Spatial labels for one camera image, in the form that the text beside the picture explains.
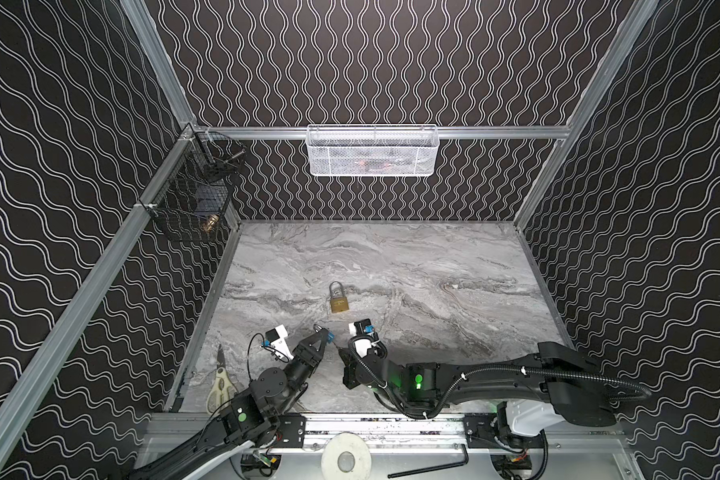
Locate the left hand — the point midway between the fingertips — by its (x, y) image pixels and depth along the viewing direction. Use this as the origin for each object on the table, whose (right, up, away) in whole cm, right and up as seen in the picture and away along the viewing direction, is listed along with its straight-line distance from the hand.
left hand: (334, 338), depth 72 cm
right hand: (+1, -5, +2) cm, 5 cm away
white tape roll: (+3, -26, +1) cm, 26 cm away
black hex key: (+23, -31, -1) cm, 38 cm away
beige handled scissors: (-31, -17, +9) cm, 36 cm away
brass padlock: (-1, +4, +26) cm, 26 cm away
